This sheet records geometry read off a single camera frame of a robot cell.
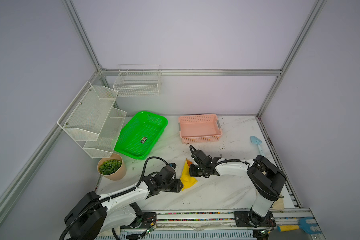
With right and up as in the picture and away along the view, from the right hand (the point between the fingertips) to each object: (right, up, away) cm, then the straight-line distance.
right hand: (188, 172), depth 89 cm
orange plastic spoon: (+1, +6, +2) cm, 6 cm away
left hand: (-5, -6, -8) cm, 10 cm away
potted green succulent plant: (-41, +5, -9) cm, 42 cm away
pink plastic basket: (+10, +27, +25) cm, 38 cm away
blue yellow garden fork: (+57, -21, -16) cm, 63 cm away
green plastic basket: (-34, +31, +26) cm, 52 cm away
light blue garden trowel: (+49, +18, +15) cm, 55 cm away
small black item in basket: (-31, +19, +16) cm, 40 cm away
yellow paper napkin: (0, -3, -4) cm, 5 cm away
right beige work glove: (+49, -14, -10) cm, 52 cm away
